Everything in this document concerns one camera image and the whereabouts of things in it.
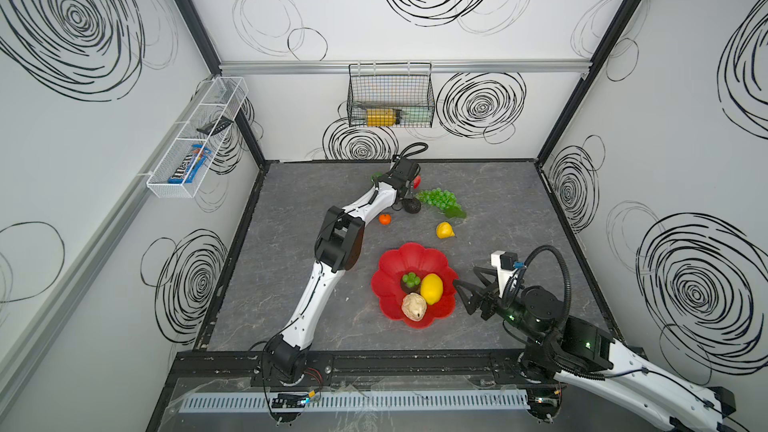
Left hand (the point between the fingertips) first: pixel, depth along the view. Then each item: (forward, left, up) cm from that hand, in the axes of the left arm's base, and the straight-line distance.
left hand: (399, 184), depth 108 cm
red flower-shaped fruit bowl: (-28, -5, -2) cm, 29 cm away
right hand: (-41, -15, +16) cm, 47 cm away
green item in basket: (+2, -4, +29) cm, 30 cm away
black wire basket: (+17, +4, +26) cm, 31 cm away
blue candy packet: (-21, +51, +31) cm, 64 cm away
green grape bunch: (-7, -16, 0) cm, 18 cm away
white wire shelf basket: (+8, +56, +31) cm, 64 cm away
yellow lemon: (-38, -10, +1) cm, 39 cm away
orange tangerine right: (-14, +5, -3) cm, 15 cm away
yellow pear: (-19, -15, 0) cm, 24 cm away
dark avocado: (-10, -5, 0) cm, 11 cm away
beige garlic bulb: (-44, -4, +4) cm, 45 cm away
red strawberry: (+3, -6, -2) cm, 7 cm away
